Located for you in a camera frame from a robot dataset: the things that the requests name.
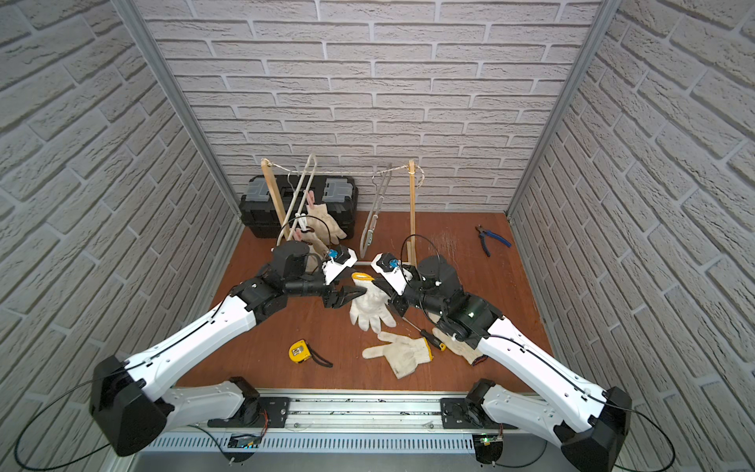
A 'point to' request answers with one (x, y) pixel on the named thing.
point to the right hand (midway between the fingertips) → (381, 278)
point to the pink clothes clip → (311, 199)
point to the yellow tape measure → (301, 352)
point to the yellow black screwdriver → (428, 336)
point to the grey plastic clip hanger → (384, 179)
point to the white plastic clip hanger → (299, 198)
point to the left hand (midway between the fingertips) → (363, 277)
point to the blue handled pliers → (483, 233)
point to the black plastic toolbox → (339, 192)
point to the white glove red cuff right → (473, 356)
